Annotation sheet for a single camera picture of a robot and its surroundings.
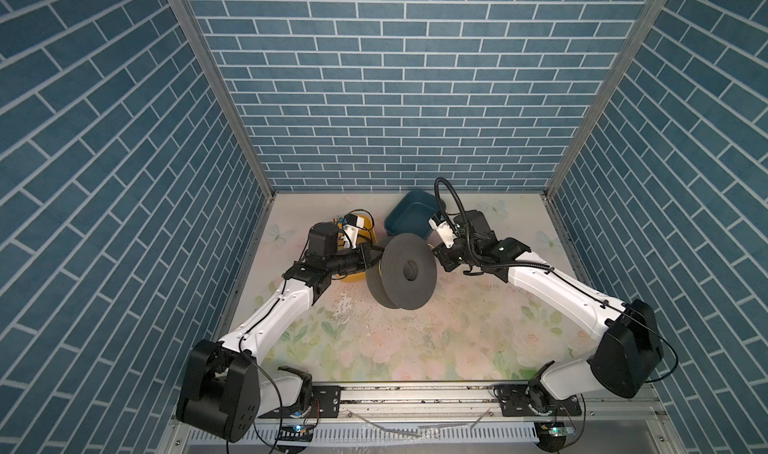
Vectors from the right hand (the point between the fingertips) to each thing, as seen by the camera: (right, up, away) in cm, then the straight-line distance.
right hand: (434, 245), depth 83 cm
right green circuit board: (+29, -43, -12) cm, 53 cm away
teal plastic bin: (-5, +9, +32) cm, 34 cm away
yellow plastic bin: (-21, +2, +23) cm, 32 cm away
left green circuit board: (-35, -45, -11) cm, 58 cm away
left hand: (-13, -2, -4) cm, 14 cm away
